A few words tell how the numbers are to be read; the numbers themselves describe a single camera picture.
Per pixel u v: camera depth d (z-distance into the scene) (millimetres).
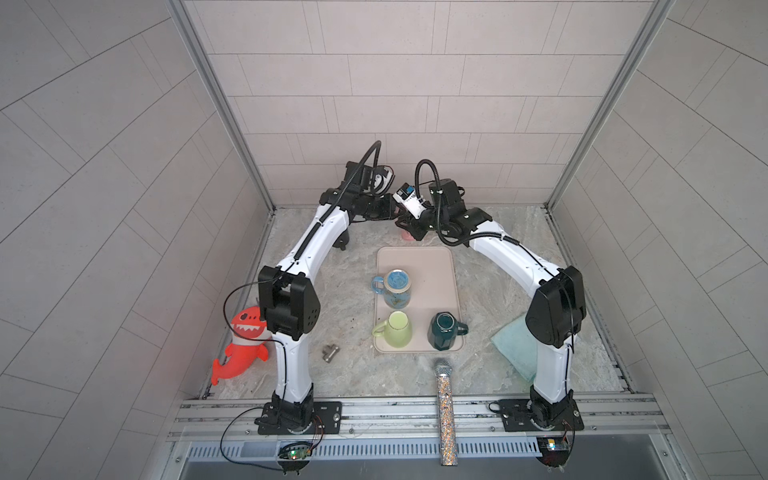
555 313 489
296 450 642
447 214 651
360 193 667
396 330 759
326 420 709
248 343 744
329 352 803
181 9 703
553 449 681
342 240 991
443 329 753
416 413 724
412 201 724
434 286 969
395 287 828
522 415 709
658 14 710
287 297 495
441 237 653
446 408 697
